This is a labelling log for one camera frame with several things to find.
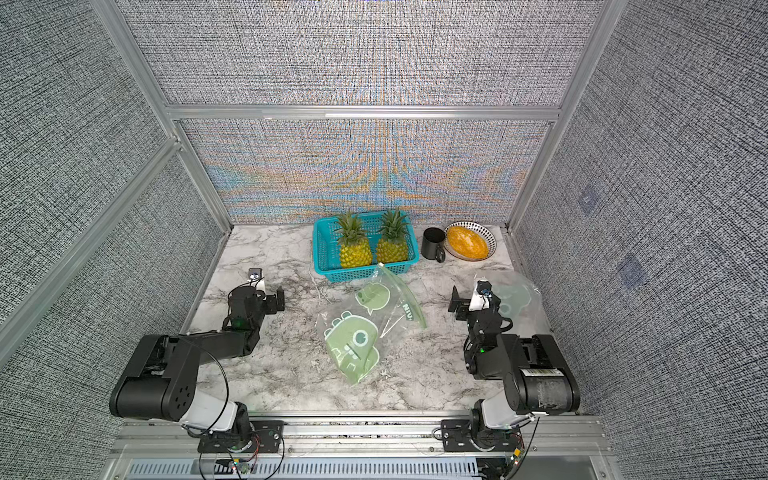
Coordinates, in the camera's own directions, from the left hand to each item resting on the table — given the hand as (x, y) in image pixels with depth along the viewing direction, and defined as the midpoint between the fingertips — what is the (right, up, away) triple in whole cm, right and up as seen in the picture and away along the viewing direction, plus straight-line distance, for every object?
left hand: (268, 284), depth 93 cm
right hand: (+62, +1, -5) cm, 63 cm away
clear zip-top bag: (+32, -9, -11) cm, 35 cm away
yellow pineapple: (+39, +12, +2) cm, 40 cm away
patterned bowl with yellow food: (+67, +14, +13) cm, 70 cm away
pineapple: (+27, +11, +1) cm, 29 cm away
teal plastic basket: (+14, +13, +20) cm, 28 cm away
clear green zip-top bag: (+79, -6, +1) cm, 79 cm away
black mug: (+53, +13, +13) cm, 56 cm away
